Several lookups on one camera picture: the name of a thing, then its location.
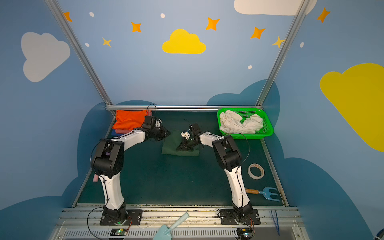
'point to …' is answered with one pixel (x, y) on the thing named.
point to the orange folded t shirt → (130, 119)
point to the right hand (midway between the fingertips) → (178, 147)
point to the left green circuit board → (121, 232)
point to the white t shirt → (230, 122)
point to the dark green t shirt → (171, 140)
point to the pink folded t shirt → (118, 131)
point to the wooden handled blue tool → (265, 191)
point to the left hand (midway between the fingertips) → (172, 132)
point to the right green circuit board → (244, 233)
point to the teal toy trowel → (163, 232)
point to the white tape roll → (260, 168)
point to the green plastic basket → (267, 129)
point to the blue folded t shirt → (114, 134)
